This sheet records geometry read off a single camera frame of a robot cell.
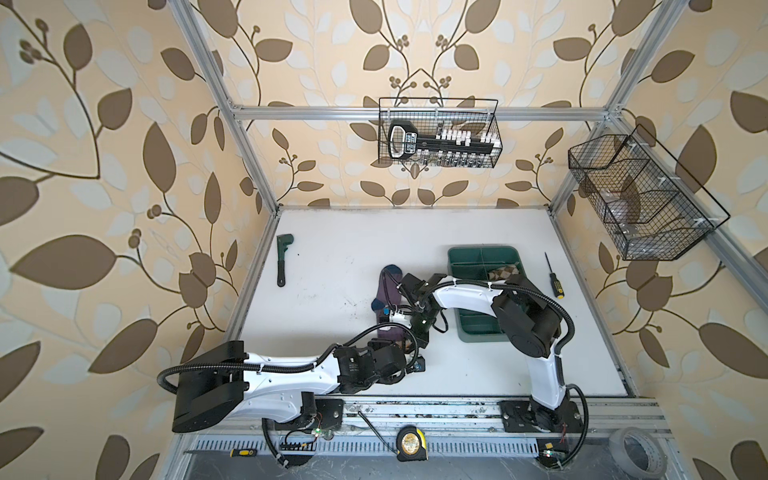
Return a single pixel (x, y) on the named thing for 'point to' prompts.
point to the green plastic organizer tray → (473, 262)
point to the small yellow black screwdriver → (242, 453)
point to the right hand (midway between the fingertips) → (406, 351)
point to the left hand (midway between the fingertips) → (395, 348)
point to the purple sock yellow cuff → (389, 294)
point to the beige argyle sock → (503, 272)
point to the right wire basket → (650, 210)
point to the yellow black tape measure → (411, 444)
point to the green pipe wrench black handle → (282, 240)
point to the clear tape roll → (657, 463)
